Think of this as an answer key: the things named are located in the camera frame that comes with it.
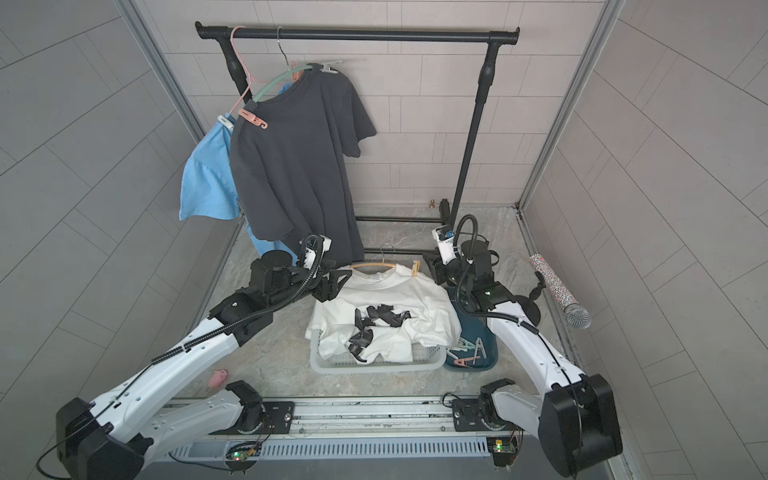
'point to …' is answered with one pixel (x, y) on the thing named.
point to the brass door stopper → (432, 205)
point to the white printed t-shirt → (383, 310)
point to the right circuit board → (504, 449)
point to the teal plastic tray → (476, 350)
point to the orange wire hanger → (376, 263)
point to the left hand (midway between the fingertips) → (348, 266)
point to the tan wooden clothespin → (416, 267)
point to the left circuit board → (242, 456)
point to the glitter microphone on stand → (576, 314)
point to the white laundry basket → (426, 359)
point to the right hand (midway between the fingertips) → (430, 251)
